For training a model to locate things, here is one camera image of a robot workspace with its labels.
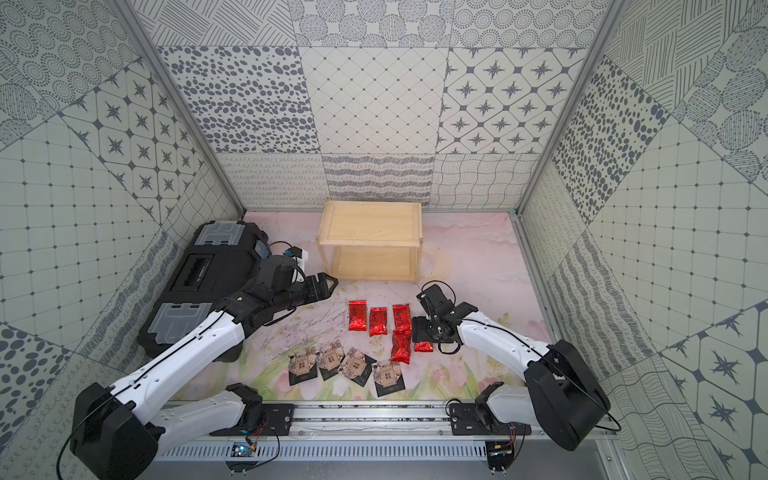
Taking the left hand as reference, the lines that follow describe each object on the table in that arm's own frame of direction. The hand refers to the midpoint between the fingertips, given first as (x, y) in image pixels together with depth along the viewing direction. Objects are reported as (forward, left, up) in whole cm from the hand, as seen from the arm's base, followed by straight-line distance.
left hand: (327, 278), depth 79 cm
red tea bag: (-12, -27, -17) cm, 34 cm away
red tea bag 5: (-2, -7, -17) cm, 19 cm away
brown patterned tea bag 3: (-17, -8, -19) cm, 27 cm away
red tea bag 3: (-3, -20, -17) cm, 27 cm away
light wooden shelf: (+12, -11, +2) cm, 17 cm away
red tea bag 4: (-5, -13, -16) cm, 21 cm away
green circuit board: (-37, +19, -21) cm, 46 cm away
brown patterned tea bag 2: (-15, 0, -19) cm, 24 cm away
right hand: (-8, -28, -17) cm, 34 cm away
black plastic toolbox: (+7, +33, -2) cm, 34 cm away
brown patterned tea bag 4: (-20, -17, -20) cm, 33 cm away
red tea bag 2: (-12, -20, -17) cm, 29 cm away
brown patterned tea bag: (-17, +7, -18) cm, 26 cm away
